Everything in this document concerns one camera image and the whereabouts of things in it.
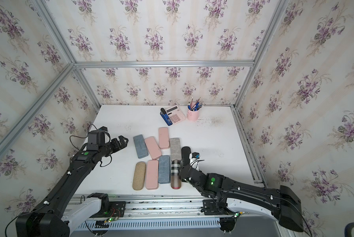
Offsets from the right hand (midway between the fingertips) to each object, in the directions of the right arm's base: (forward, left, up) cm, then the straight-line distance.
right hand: (182, 172), depth 77 cm
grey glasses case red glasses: (+17, +4, -6) cm, 19 cm away
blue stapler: (+44, +13, -6) cm, 46 cm away
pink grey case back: (+25, +13, -7) cm, 29 cm away
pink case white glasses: (+18, +19, -6) cm, 27 cm away
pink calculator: (+47, +6, -6) cm, 48 cm away
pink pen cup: (+43, -7, 0) cm, 44 cm away
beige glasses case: (-1, +24, -5) cm, 25 cm away
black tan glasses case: (+16, -2, -7) cm, 18 cm away
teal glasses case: (+4, +11, -6) cm, 13 cm away
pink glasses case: (0, +17, -6) cm, 18 cm away
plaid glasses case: (0, +4, -4) cm, 5 cm away
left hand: (+13, +33, +7) cm, 36 cm away
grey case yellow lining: (+18, +27, -5) cm, 33 cm away
